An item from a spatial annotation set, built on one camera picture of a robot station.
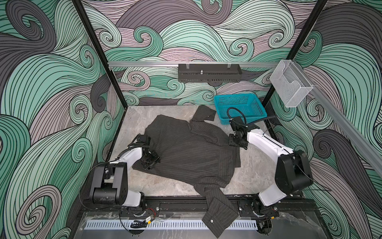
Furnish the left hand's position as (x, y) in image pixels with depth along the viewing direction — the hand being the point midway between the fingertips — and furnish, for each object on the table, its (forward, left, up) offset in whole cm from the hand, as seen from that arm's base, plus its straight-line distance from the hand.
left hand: (158, 161), depth 89 cm
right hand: (+10, -47, +7) cm, 48 cm away
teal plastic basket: (+50, -68, +3) cm, 85 cm away
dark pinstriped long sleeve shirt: (+6, -23, +1) cm, 24 cm away
